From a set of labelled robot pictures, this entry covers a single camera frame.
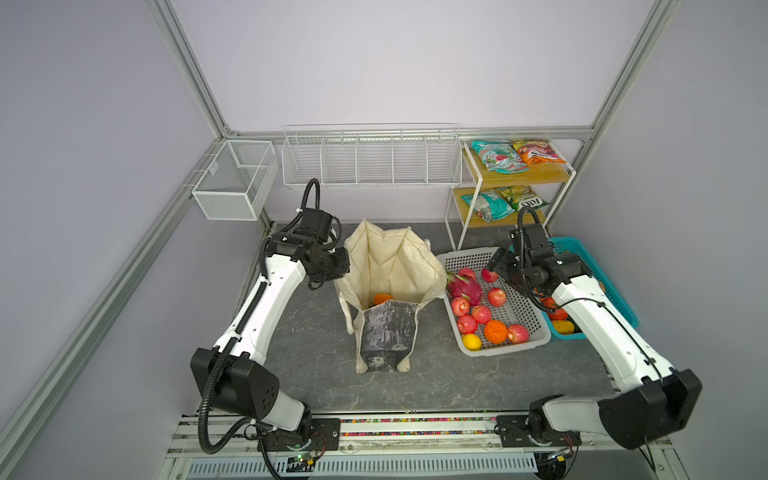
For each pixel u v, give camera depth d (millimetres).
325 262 681
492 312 944
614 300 887
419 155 1053
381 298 1010
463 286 913
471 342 837
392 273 1010
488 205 992
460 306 868
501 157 887
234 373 402
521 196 1026
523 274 587
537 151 881
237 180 1019
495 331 858
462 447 733
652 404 386
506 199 1032
